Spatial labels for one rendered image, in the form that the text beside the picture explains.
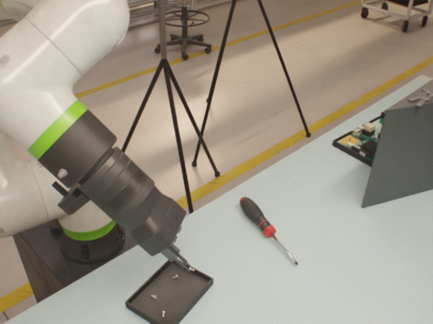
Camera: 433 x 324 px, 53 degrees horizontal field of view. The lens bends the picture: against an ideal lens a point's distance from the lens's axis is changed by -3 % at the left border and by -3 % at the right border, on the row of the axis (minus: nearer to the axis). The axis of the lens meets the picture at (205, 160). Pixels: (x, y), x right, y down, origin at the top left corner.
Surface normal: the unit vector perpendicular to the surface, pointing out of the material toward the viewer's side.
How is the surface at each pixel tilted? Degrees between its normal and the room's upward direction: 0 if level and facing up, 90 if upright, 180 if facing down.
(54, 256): 0
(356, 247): 0
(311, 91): 0
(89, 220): 90
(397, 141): 90
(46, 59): 71
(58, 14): 51
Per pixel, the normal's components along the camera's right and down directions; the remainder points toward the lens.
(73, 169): -0.04, 0.37
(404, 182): 0.32, 0.55
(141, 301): 0.00, -0.82
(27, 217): 0.54, 0.47
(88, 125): 0.66, -0.43
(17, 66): 0.25, -0.04
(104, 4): 0.60, 0.02
